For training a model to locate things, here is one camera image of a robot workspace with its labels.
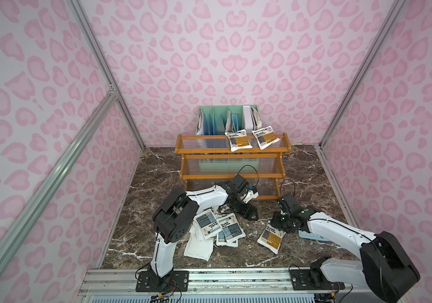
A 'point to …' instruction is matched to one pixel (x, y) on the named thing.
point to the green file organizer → (214, 120)
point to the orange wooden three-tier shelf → (211, 160)
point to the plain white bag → (197, 247)
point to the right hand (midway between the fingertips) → (272, 221)
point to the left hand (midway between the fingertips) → (253, 214)
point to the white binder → (249, 120)
